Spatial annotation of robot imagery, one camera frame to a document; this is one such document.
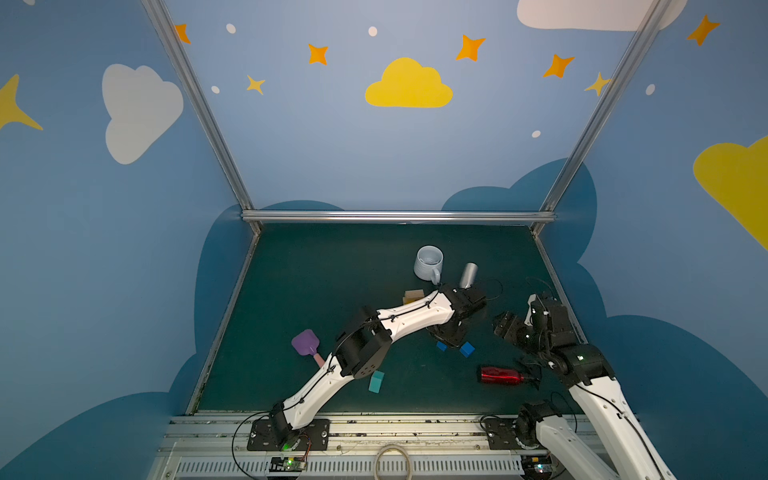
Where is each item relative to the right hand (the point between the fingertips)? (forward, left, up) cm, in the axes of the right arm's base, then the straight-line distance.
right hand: (509, 321), depth 78 cm
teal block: (-13, +35, -14) cm, 40 cm away
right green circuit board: (-30, -6, -16) cm, 35 cm away
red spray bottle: (-10, +1, -12) cm, 16 cm away
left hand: (-1, +13, -13) cm, 18 cm away
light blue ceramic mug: (+29, +19, -14) cm, 37 cm away
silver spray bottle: (+25, +5, -13) cm, 28 cm away
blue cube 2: (-2, +8, -14) cm, 17 cm away
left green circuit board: (-33, +55, -15) cm, 66 cm away
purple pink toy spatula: (-4, +57, -13) cm, 58 cm away
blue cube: (-4, +17, -9) cm, 19 cm away
